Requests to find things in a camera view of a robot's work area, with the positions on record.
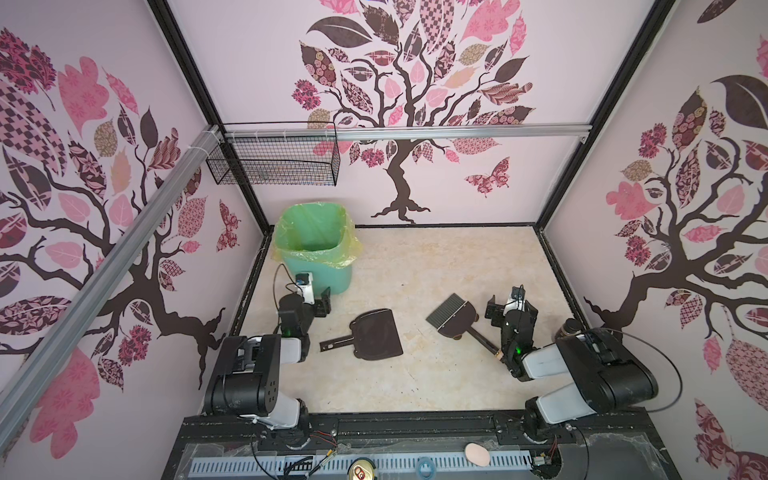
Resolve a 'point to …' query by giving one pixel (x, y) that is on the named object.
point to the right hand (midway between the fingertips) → (512, 297)
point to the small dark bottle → (570, 327)
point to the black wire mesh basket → (276, 153)
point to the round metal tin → (361, 469)
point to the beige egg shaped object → (477, 454)
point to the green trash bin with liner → (319, 238)
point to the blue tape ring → (426, 468)
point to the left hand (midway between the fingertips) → (320, 290)
